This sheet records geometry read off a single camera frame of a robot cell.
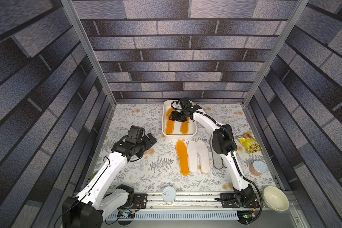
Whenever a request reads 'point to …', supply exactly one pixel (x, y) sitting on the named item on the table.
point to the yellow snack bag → (250, 143)
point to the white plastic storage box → (176, 129)
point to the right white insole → (202, 149)
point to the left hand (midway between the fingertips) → (153, 142)
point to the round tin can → (257, 168)
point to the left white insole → (192, 154)
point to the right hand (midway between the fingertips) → (172, 117)
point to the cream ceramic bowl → (275, 198)
